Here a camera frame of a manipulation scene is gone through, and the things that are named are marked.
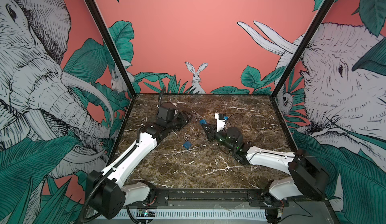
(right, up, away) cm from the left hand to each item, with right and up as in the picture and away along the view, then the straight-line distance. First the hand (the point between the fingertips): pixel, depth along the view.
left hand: (192, 115), depth 76 cm
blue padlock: (-4, -20, +17) cm, 26 cm away
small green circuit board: (-23, -46, -6) cm, 52 cm away
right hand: (+4, -5, 0) cm, 6 cm away
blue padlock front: (+5, -3, +1) cm, 7 cm away
